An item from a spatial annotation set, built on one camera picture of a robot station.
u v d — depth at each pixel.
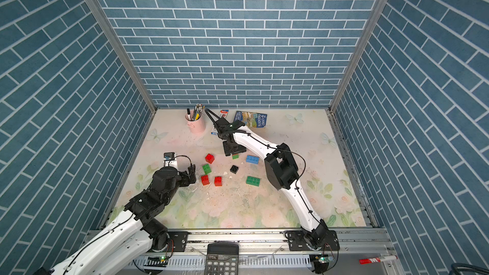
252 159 0.97
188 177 0.73
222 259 0.68
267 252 0.72
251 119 1.12
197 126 1.04
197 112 0.99
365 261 0.70
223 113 1.16
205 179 0.87
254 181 0.90
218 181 0.87
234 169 0.93
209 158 0.96
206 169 0.91
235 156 0.96
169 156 0.69
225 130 0.71
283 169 0.58
